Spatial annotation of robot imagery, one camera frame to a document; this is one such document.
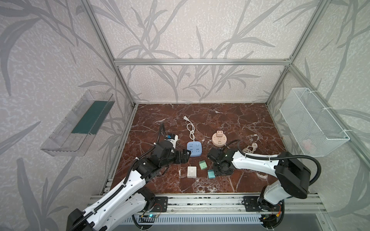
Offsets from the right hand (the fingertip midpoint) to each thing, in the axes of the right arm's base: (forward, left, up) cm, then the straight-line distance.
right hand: (217, 168), depth 85 cm
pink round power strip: (+18, -3, +1) cm, 18 cm away
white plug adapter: (-3, +15, +2) cm, 15 cm away
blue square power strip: (+12, +13, +2) cm, 18 cm away
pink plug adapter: (+21, -3, +6) cm, 22 cm away
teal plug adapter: (-4, +4, +1) cm, 5 cm away
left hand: (+5, +18, +16) cm, 24 cm away
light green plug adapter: (+2, +8, +1) cm, 9 cm away
